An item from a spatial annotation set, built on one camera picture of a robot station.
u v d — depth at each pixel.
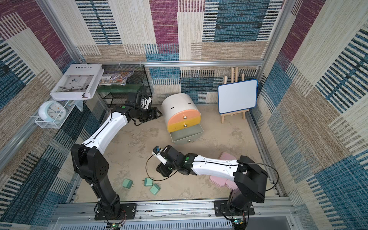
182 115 0.86
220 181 0.81
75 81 0.75
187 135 0.92
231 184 0.79
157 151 0.69
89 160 0.47
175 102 0.93
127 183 0.81
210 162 0.51
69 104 0.74
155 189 0.79
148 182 0.81
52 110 0.65
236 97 1.02
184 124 0.92
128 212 0.73
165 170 0.69
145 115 0.75
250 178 0.43
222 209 0.73
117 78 0.84
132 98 0.67
